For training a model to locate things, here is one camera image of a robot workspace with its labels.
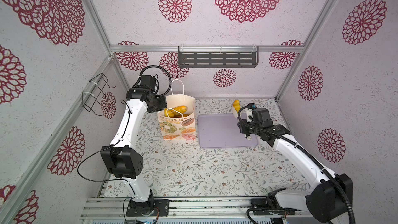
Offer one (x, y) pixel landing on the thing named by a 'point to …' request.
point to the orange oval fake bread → (236, 105)
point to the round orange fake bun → (169, 113)
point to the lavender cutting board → (221, 130)
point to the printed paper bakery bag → (178, 128)
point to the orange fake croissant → (181, 108)
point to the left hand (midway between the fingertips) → (163, 109)
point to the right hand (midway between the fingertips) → (240, 121)
